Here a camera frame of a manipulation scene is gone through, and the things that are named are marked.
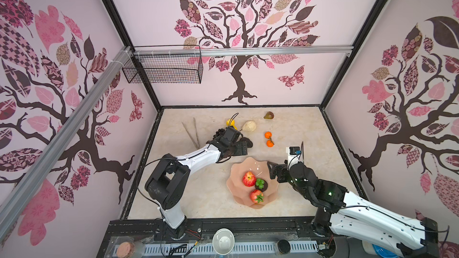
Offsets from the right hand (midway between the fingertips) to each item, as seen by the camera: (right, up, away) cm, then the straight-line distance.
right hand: (275, 161), depth 74 cm
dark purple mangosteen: (-5, -12, +6) cm, 15 cm away
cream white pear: (-9, +14, +30) cm, 34 cm away
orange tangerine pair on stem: (+2, +5, +25) cm, 26 cm away
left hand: (-15, +2, +16) cm, 22 cm away
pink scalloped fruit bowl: (-14, -17, +8) cm, 24 cm away
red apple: (-11, -10, +7) cm, 16 cm away
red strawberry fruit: (-8, -16, +3) cm, 18 cm away
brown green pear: (+5, +21, +36) cm, 42 cm away
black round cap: (0, -28, -13) cm, 30 cm away
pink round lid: (-56, -28, -14) cm, 64 cm away
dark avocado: (-9, +5, +23) cm, 26 cm away
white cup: (-22, -32, -4) cm, 39 cm away
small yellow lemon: (-19, +16, +35) cm, 42 cm away
